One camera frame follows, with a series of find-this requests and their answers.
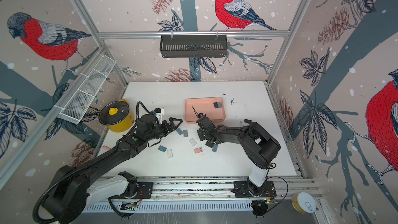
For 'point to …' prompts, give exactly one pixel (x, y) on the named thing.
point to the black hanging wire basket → (188, 46)
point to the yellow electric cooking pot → (117, 115)
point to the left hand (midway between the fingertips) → (181, 121)
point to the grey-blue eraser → (185, 133)
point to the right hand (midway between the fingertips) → (203, 129)
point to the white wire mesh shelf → (75, 105)
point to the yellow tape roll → (303, 202)
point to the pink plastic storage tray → (205, 105)
